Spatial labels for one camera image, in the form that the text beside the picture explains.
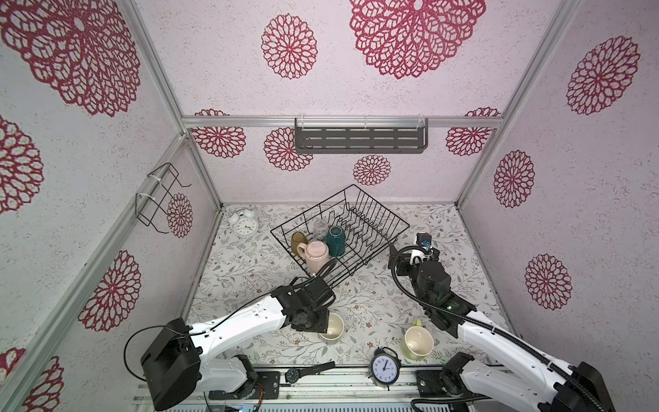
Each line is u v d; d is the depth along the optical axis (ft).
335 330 2.67
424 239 2.09
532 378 1.45
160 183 2.56
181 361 1.29
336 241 3.11
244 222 3.37
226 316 1.55
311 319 2.20
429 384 2.49
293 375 2.49
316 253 2.91
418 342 2.67
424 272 1.92
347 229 3.38
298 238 3.19
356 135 3.03
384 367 2.45
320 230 3.37
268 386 2.41
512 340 1.57
